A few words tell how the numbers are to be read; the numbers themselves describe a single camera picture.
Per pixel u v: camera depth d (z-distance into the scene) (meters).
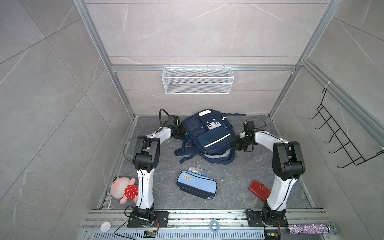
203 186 0.80
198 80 1.01
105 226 0.71
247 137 0.78
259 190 0.82
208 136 1.00
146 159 0.59
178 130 0.91
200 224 0.73
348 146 0.64
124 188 0.78
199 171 0.90
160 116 0.83
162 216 0.73
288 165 0.54
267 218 0.66
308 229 0.68
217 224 0.72
